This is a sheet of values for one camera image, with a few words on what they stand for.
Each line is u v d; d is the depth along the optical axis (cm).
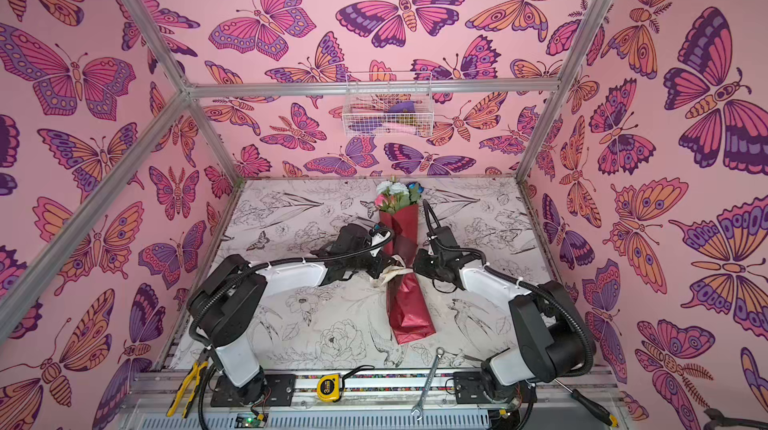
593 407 69
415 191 109
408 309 82
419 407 71
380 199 110
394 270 88
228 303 48
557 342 43
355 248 74
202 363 78
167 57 85
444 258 70
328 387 73
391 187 108
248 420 72
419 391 75
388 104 96
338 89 95
